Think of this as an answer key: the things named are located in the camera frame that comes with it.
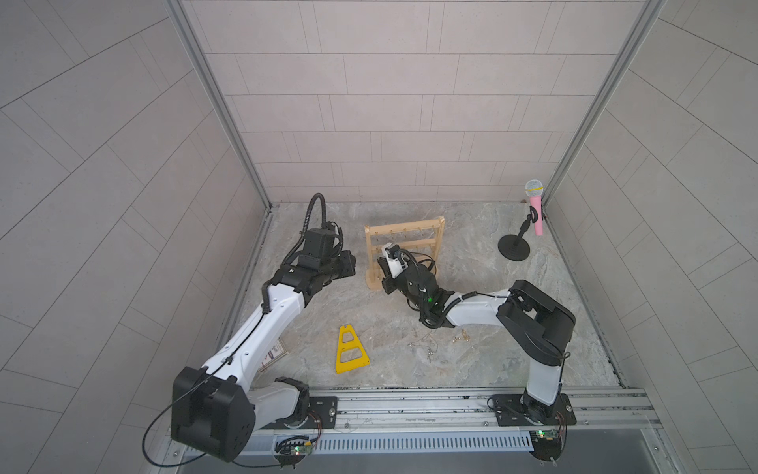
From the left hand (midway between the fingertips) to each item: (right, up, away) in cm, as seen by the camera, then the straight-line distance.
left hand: (358, 256), depth 81 cm
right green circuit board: (+46, -44, -12) cm, 65 cm away
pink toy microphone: (+51, +19, +4) cm, 55 cm away
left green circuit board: (-13, -42, -16) cm, 47 cm away
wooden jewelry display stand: (+3, -8, +12) cm, 15 cm away
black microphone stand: (+52, +1, +21) cm, 57 cm away
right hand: (+5, -2, +5) cm, 7 cm away
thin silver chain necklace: (+20, -27, 0) cm, 33 cm away
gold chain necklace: (+31, -24, +3) cm, 39 cm away
